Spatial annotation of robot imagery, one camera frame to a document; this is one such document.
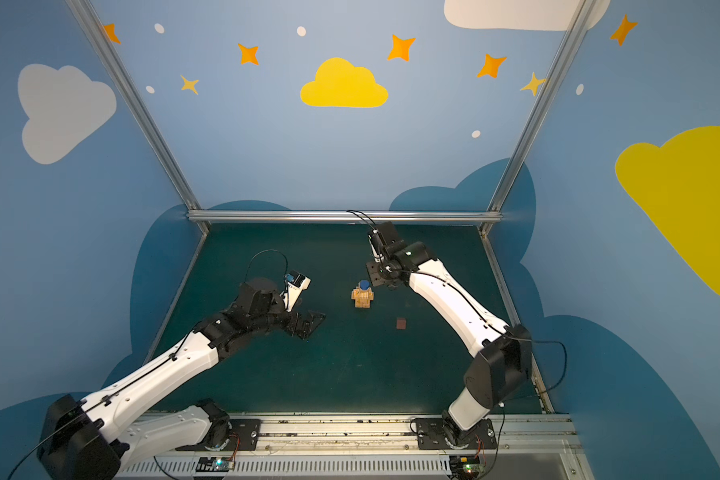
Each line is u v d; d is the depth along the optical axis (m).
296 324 0.68
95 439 0.38
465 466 0.71
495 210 1.16
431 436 0.74
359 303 0.97
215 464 0.71
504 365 0.43
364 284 0.93
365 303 0.98
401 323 0.93
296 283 0.68
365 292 0.94
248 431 0.75
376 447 0.73
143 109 0.86
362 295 0.93
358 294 0.95
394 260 0.56
